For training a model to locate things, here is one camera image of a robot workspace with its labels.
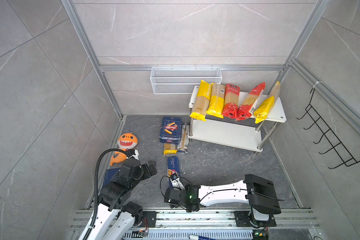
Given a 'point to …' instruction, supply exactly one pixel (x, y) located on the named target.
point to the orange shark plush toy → (127, 141)
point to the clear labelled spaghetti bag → (184, 141)
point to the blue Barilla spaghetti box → (173, 167)
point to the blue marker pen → (194, 237)
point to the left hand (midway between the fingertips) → (148, 161)
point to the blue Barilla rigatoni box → (171, 128)
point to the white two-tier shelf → (244, 133)
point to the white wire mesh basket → (181, 80)
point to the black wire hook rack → (344, 154)
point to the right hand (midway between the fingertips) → (175, 194)
